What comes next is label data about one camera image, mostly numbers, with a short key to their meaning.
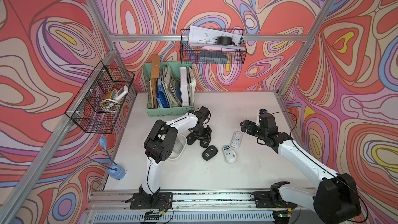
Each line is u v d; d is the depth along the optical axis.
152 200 0.64
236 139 0.92
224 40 0.82
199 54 1.02
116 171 0.75
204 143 0.91
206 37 0.86
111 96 0.74
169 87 0.93
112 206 0.73
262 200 0.73
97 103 0.70
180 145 0.90
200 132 0.82
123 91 0.75
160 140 0.54
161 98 0.96
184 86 0.88
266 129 0.64
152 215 0.72
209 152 0.87
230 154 0.86
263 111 0.76
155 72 0.86
